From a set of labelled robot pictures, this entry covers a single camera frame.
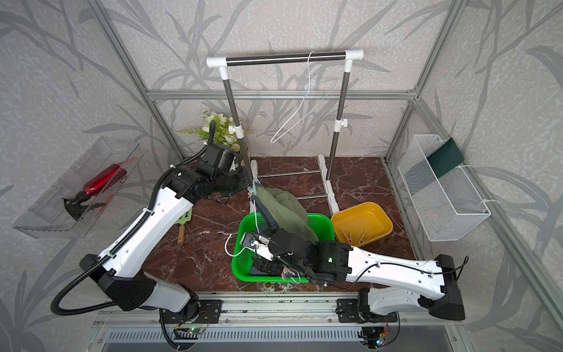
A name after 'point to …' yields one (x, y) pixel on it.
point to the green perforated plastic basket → (322, 226)
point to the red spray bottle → (78, 204)
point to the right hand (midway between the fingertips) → (259, 242)
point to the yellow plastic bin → (361, 224)
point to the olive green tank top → (287, 212)
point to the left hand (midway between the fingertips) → (254, 180)
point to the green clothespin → (253, 189)
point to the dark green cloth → (445, 158)
